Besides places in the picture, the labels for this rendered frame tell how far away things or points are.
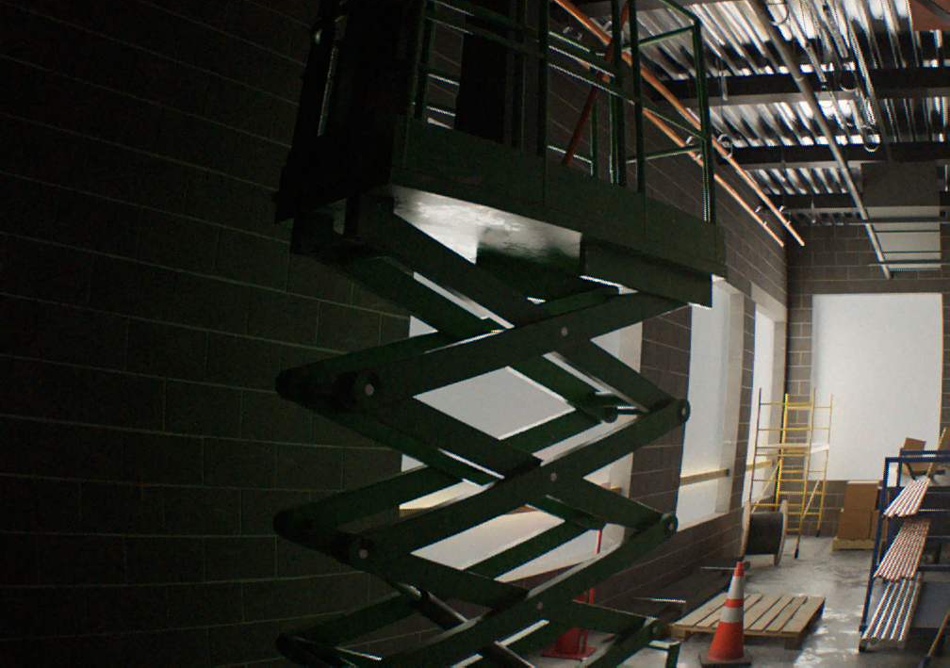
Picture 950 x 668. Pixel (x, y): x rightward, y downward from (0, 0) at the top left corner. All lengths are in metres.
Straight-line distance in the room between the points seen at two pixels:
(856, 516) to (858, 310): 3.21
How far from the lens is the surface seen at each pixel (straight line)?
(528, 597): 2.65
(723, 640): 5.16
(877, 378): 11.55
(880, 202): 7.30
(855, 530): 10.12
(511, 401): 5.09
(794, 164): 8.51
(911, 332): 11.57
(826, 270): 11.67
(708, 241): 3.14
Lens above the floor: 1.59
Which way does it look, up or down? 6 degrees up
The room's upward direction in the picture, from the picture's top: 4 degrees clockwise
